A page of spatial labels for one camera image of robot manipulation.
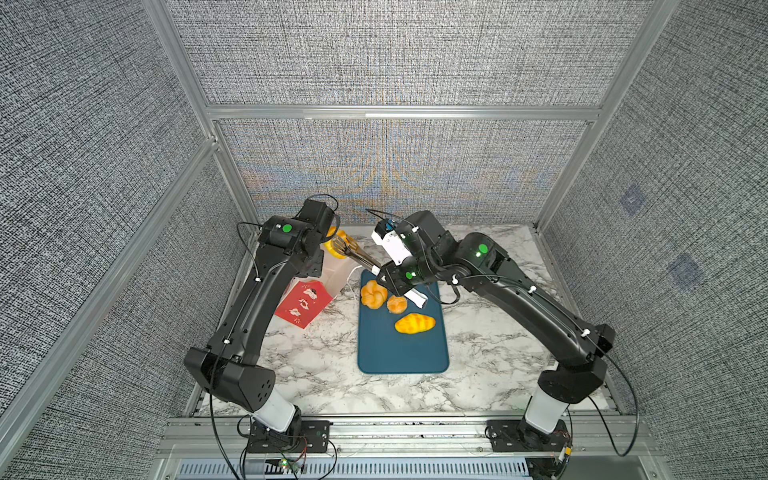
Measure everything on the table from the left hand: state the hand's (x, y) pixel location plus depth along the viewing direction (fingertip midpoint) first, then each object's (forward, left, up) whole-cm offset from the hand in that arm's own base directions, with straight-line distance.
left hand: (304, 264), depth 73 cm
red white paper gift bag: (-4, +1, -10) cm, 11 cm away
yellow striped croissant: (-5, -29, -24) cm, 38 cm away
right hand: (-7, -19, +6) cm, 21 cm away
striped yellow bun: (+2, -8, +4) cm, 9 cm away
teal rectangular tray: (-11, -19, -30) cm, 37 cm away
